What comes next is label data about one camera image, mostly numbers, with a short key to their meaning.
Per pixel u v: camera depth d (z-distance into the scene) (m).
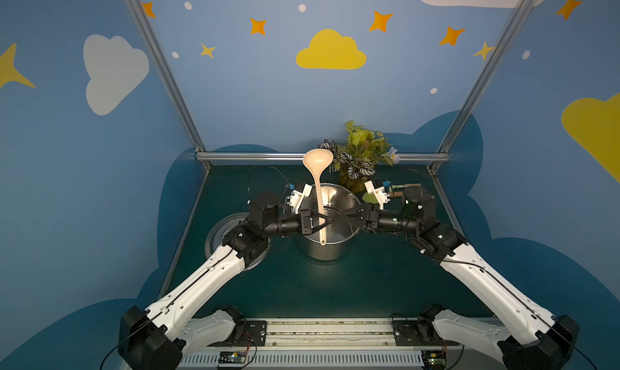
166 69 0.86
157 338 0.38
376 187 0.63
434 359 0.72
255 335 0.74
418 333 0.68
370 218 0.58
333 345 0.74
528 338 0.39
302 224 0.58
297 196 0.64
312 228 0.61
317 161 0.69
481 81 0.90
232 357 0.72
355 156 0.99
